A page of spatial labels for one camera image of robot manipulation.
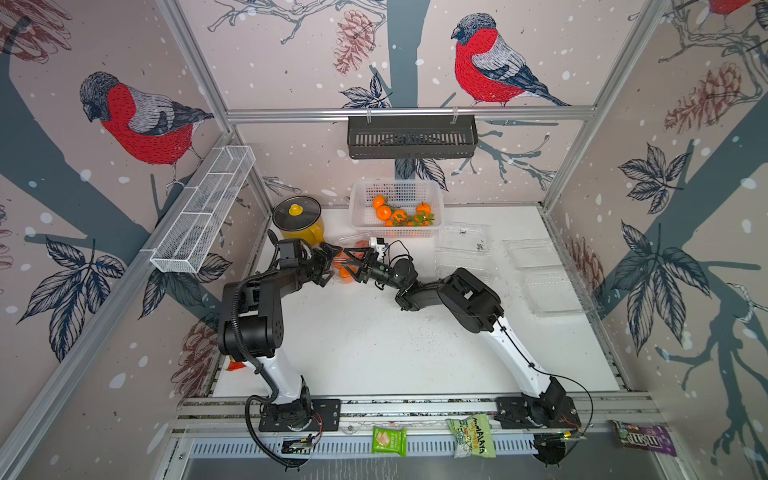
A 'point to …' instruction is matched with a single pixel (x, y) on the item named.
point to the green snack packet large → (473, 436)
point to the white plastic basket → (403, 195)
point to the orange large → (362, 244)
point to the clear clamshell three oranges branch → (464, 245)
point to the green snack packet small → (384, 439)
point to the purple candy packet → (642, 437)
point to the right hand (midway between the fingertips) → (346, 256)
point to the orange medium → (341, 258)
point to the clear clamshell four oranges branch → (552, 288)
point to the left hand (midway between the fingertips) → (344, 251)
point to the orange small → (345, 273)
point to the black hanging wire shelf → (412, 136)
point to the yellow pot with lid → (299, 218)
